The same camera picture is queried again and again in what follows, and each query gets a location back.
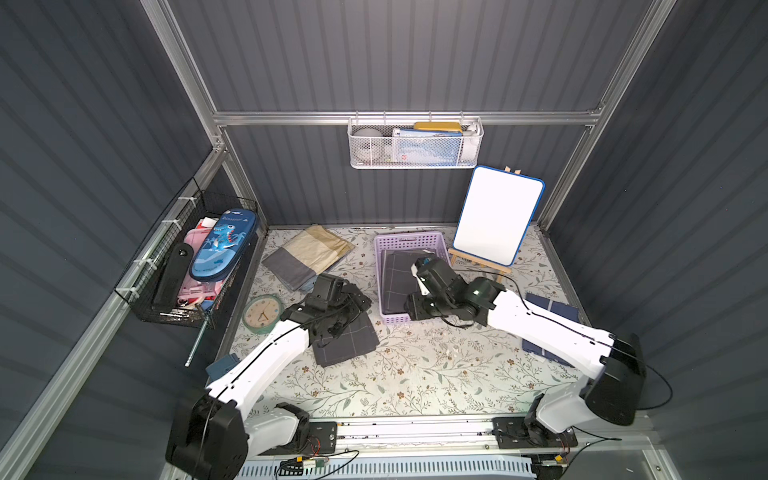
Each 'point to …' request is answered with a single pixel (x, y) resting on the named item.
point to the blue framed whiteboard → (497, 212)
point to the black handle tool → (173, 276)
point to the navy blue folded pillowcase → (565, 310)
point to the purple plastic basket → (434, 241)
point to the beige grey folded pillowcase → (311, 252)
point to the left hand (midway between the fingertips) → (363, 310)
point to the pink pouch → (199, 294)
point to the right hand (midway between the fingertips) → (414, 301)
